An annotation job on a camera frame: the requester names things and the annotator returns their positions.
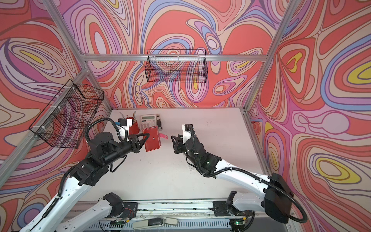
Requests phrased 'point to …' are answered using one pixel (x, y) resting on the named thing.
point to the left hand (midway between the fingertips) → (151, 135)
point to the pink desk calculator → (148, 121)
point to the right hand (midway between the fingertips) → (175, 140)
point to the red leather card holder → (153, 141)
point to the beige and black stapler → (158, 121)
